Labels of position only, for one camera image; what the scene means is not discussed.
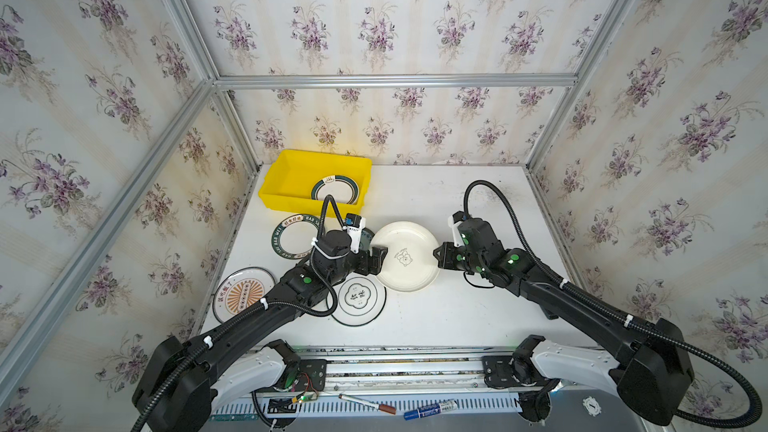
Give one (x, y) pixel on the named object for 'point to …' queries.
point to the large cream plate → (411, 264)
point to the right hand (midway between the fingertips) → (429, 254)
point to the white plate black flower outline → (361, 299)
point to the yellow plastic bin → (288, 181)
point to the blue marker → (430, 409)
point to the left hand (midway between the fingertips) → (374, 243)
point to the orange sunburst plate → (239, 289)
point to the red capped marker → (388, 409)
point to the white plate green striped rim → (343, 189)
